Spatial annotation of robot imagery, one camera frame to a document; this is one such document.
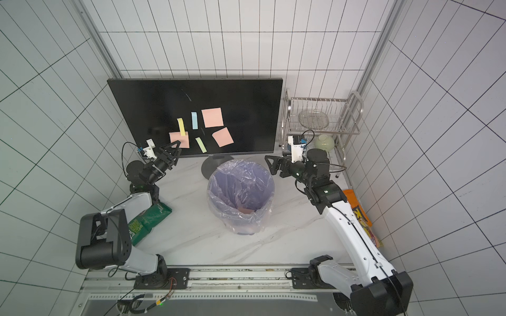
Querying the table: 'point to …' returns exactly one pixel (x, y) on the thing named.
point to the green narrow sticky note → (199, 141)
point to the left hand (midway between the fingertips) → (181, 146)
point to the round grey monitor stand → (212, 162)
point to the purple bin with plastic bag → (241, 191)
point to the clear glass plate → (313, 119)
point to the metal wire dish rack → (338, 118)
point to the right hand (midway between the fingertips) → (267, 156)
